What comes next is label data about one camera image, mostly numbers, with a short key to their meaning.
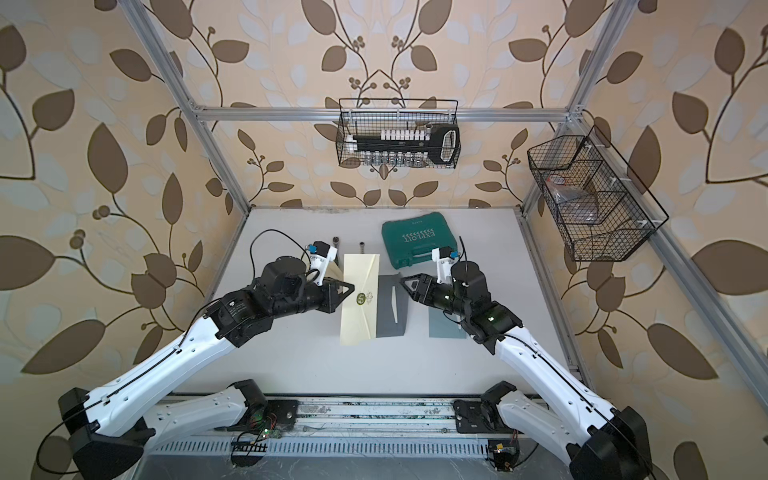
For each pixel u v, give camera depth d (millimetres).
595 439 386
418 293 666
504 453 720
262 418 708
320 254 609
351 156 850
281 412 751
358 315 710
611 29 734
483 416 666
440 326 904
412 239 1050
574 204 701
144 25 738
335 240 1109
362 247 1091
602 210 732
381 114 910
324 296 601
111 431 392
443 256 689
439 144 844
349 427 736
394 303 943
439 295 653
